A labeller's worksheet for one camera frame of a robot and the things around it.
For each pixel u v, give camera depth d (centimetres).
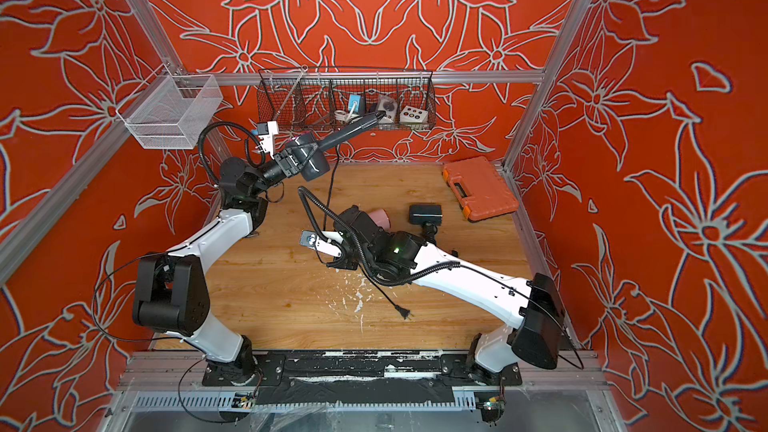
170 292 45
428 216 95
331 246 58
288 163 66
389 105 92
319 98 101
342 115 94
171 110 90
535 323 39
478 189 106
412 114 94
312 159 69
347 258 57
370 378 73
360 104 85
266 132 67
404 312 82
